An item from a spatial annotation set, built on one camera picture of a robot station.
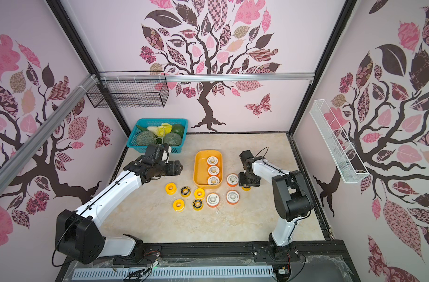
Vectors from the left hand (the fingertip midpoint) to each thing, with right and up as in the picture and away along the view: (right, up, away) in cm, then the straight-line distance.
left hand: (174, 170), depth 84 cm
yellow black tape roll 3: (+36, -11, +9) cm, 39 cm away
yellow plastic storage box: (+11, -1, +17) cm, 20 cm away
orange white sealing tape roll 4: (+29, -7, +12) cm, 32 cm away
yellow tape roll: (-5, -11, +9) cm, 15 cm away
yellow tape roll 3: (+2, -19, +2) cm, 20 cm away
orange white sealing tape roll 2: (+18, -2, +16) cm, 24 cm away
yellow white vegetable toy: (-16, +23, +29) cm, 40 cm away
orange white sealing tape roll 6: (+29, -15, +6) cm, 33 cm away
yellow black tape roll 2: (+11, -18, +4) cm, 21 cm away
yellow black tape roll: (+3, -13, +9) cm, 16 cm away
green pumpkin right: (-7, +17, +20) cm, 27 cm away
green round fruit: (-5, +24, +27) cm, 36 cm away
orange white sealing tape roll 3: (+19, -7, +11) cm, 23 cm away
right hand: (+37, -9, +9) cm, 39 cm away
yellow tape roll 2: (+10, -15, +6) cm, 19 cm away
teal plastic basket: (-32, +14, +22) cm, 42 cm away
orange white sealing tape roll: (+18, +4, +20) cm, 27 cm away
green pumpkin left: (-22, +17, +19) cm, 34 cm away
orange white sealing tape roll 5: (+19, -16, +5) cm, 25 cm away
